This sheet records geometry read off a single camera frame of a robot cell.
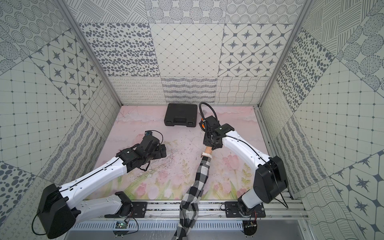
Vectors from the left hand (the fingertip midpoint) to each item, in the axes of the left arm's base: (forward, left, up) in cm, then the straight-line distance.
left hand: (163, 150), depth 80 cm
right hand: (+6, -26, -1) cm, 27 cm away
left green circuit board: (-32, +18, -16) cm, 40 cm away
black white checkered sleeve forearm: (-26, -16, -8) cm, 32 cm away
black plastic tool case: (+36, -5, -10) cm, 37 cm away
